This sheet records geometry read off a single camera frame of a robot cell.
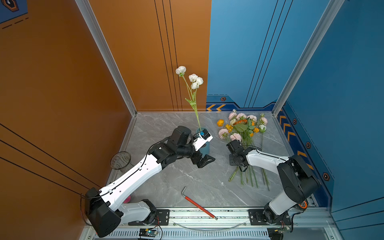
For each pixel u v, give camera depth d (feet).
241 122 3.36
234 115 3.68
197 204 2.54
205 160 1.99
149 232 2.32
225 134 3.41
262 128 3.46
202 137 1.94
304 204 2.44
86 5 2.27
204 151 3.01
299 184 1.48
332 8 2.29
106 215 1.21
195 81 2.65
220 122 3.56
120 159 2.48
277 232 2.32
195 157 2.00
